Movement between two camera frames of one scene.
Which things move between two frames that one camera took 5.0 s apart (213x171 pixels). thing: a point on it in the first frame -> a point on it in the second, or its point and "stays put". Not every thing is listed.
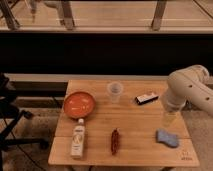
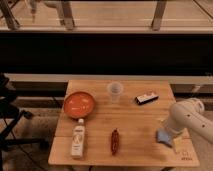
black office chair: (8, 116) stays put
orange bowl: (79, 105) stays put
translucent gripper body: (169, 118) -> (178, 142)
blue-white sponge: (171, 140) stays put
